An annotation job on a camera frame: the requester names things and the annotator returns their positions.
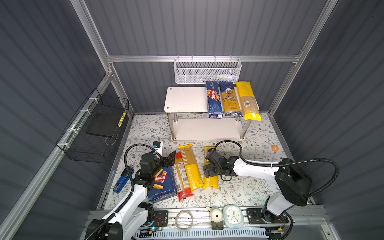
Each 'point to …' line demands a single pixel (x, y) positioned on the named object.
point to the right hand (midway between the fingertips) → (211, 170)
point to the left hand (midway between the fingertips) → (167, 150)
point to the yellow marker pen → (122, 118)
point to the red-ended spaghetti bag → (180, 182)
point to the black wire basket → (90, 137)
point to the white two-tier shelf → (194, 100)
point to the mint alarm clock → (233, 216)
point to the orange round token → (275, 148)
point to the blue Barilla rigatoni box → (164, 185)
